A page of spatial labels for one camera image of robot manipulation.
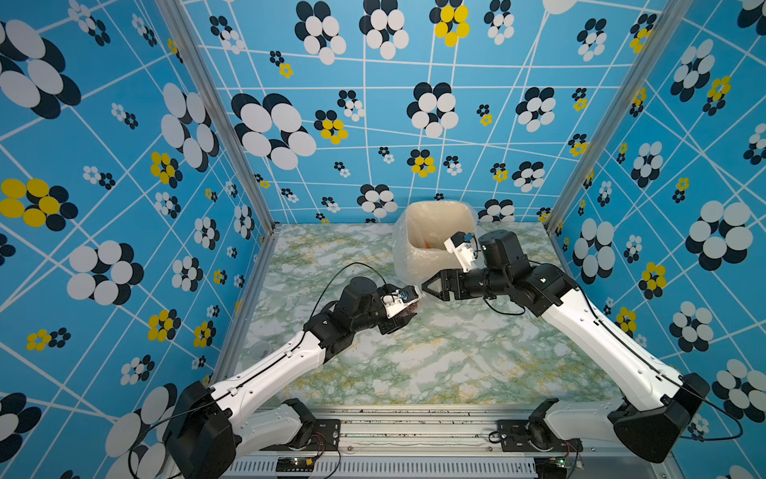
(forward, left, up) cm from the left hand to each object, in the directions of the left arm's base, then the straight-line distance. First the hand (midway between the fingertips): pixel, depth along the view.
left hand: (411, 296), depth 75 cm
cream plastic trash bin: (+26, -6, +1) cm, 26 cm away
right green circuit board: (-34, -34, -22) cm, 53 cm away
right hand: (-1, -6, +7) cm, 9 cm away
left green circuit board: (-33, +29, -24) cm, 50 cm away
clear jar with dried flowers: (-4, 0, +1) cm, 4 cm away
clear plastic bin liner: (+16, +3, +1) cm, 16 cm away
